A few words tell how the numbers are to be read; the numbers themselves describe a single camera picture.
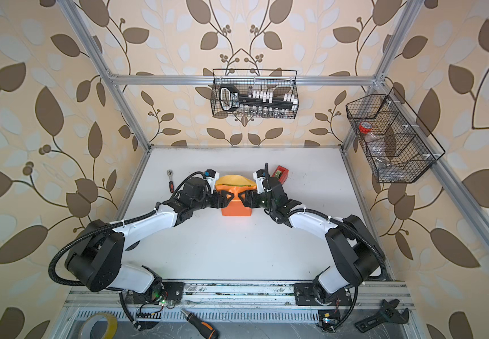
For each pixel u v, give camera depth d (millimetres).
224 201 785
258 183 788
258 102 831
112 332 667
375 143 704
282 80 909
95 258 434
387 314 698
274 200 679
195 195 693
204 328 665
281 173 1018
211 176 785
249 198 770
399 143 732
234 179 866
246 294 753
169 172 1083
